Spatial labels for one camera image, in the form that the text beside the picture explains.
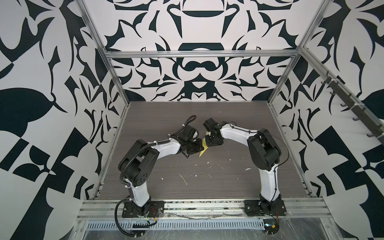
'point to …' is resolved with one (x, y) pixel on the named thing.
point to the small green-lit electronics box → (271, 226)
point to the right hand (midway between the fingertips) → (212, 143)
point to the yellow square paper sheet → (204, 144)
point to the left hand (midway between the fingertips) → (207, 145)
